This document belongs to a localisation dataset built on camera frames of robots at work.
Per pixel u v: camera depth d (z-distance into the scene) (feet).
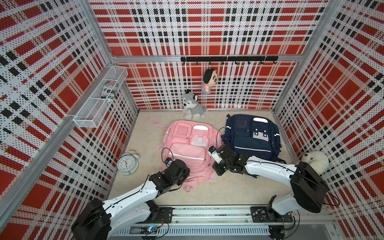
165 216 2.41
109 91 2.41
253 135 3.32
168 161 2.51
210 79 2.98
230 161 2.14
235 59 2.92
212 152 2.50
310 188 1.41
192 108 3.49
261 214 2.41
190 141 3.15
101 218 1.33
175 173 2.03
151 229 2.28
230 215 2.46
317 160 2.42
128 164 2.90
